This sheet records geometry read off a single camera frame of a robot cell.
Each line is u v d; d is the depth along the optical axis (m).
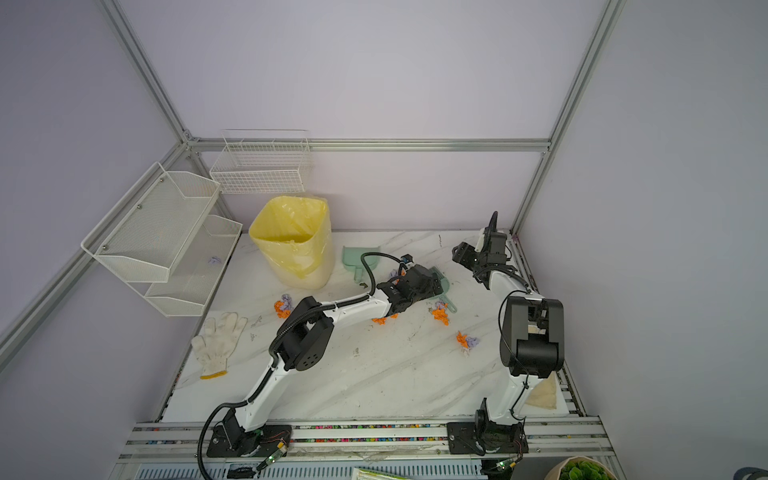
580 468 0.62
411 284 0.76
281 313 0.96
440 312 0.96
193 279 0.93
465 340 0.91
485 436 0.68
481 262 0.78
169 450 0.73
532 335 0.50
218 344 0.91
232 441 0.64
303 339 0.57
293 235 1.04
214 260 0.93
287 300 0.99
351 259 1.15
